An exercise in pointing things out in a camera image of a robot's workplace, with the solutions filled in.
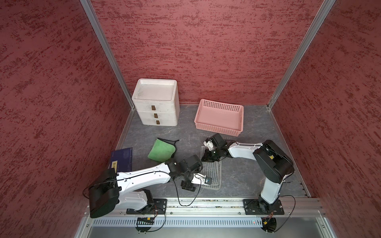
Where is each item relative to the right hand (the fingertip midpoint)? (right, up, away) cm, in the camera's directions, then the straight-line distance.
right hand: (202, 161), depth 90 cm
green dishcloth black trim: (-25, +7, +2) cm, 26 cm away
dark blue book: (-51, +1, 0) cm, 51 cm away
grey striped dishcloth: (+6, -3, -5) cm, 9 cm away
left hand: (-6, -6, -12) cm, 15 cm away
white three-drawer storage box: (-29, +38, 0) cm, 48 cm away
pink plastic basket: (+15, +28, +22) cm, 38 cm away
